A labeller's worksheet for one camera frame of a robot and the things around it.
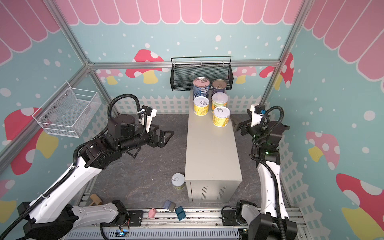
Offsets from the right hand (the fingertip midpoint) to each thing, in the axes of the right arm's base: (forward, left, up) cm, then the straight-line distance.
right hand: (239, 113), depth 69 cm
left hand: (-11, +33, 0) cm, 35 cm away
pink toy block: (-35, +43, -36) cm, 66 cm away
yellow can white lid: (-20, +30, -32) cm, 48 cm away
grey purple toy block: (-31, +34, -36) cm, 59 cm away
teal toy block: (-35, +28, -35) cm, 57 cm away
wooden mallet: (-29, +73, -35) cm, 86 cm away
